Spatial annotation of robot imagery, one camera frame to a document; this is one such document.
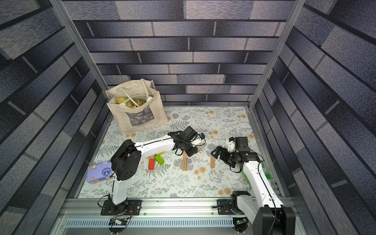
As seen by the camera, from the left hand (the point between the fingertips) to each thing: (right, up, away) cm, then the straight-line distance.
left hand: (196, 148), depth 89 cm
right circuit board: (+22, -34, -16) cm, 44 cm away
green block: (-23, -7, -1) cm, 24 cm away
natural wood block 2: (+10, -8, 0) cm, 13 cm away
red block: (-28, -9, -2) cm, 29 cm away
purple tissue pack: (-55, -11, -10) cm, 57 cm away
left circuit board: (-40, -33, -18) cm, 55 cm away
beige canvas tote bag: (-38, +27, 0) cm, 47 cm away
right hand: (+12, -3, -7) cm, 14 cm away
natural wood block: (-7, -8, 0) cm, 11 cm away
